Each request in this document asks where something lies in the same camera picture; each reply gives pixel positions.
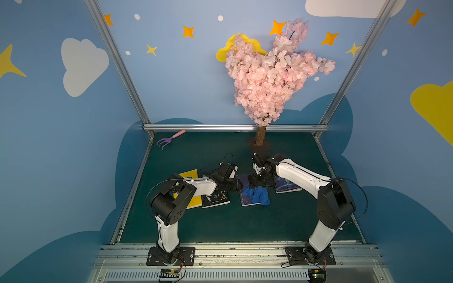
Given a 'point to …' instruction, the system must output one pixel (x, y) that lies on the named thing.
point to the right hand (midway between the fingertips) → (258, 184)
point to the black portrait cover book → (220, 196)
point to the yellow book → (196, 200)
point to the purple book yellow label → (246, 200)
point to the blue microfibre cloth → (259, 194)
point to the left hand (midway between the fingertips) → (241, 183)
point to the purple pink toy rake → (166, 141)
